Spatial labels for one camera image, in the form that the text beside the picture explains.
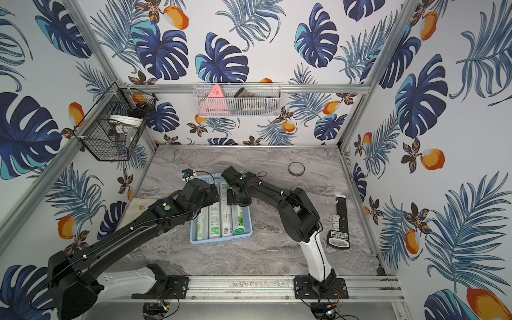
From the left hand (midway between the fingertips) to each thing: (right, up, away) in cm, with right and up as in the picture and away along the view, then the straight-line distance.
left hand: (209, 188), depth 77 cm
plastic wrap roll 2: (0, -15, +9) cm, 18 cm away
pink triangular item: (0, +37, +12) cm, 38 cm away
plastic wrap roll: (-5, -16, +10) cm, 20 cm away
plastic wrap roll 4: (+12, -13, +4) cm, 18 cm away
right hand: (+8, -7, +16) cm, 20 cm away
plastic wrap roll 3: (+5, -11, +12) cm, 17 cm away
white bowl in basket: (-34, +27, +2) cm, 43 cm away
